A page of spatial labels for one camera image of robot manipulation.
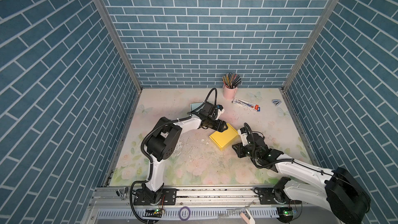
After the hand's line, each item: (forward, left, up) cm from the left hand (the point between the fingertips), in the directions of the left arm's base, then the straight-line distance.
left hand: (223, 125), depth 94 cm
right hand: (-13, -4, +1) cm, 13 cm away
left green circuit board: (-42, +34, -8) cm, 55 cm away
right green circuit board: (-44, -25, -5) cm, 51 cm away
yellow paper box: (-8, -1, -2) cm, 8 cm away
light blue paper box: (+17, +19, -1) cm, 25 cm away
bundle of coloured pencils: (+33, -8, +7) cm, 35 cm away
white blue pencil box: (+21, -19, -5) cm, 29 cm away
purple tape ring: (-42, +19, -6) cm, 46 cm away
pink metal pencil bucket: (+27, -7, 0) cm, 28 cm away
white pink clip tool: (-44, -6, -3) cm, 44 cm away
